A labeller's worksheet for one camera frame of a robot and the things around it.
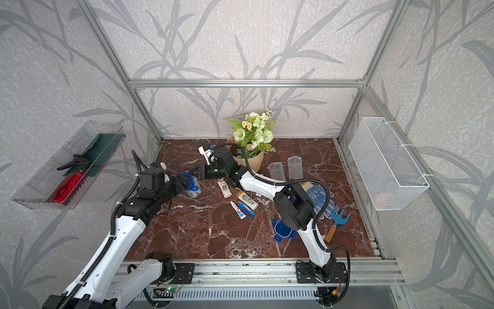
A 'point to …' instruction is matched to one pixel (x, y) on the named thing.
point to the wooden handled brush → (337, 219)
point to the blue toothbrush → (242, 206)
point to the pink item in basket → (381, 198)
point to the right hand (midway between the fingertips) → (188, 171)
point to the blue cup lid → (281, 230)
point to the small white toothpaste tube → (242, 215)
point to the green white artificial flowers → (253, 133)
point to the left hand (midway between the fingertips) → (185, 179)
